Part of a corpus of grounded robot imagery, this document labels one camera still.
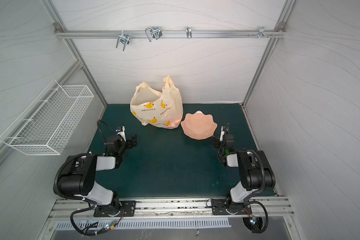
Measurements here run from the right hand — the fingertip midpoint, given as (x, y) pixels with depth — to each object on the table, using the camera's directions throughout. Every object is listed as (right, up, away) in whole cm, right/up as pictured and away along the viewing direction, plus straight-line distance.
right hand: (224, 132), depth 96 cm
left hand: (-61, 0, -1) cm, 61 cm away
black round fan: (+8, -42, -24) cm, 49 cm away
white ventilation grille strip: (-36, -41, -26) cm, 60 cm away
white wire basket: (-90, +6, -28) cm, 95 cm away
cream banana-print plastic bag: (-39, +15, -3) cm, 42 cm away
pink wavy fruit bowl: (-16, +4, +10) cm, 19 cm away
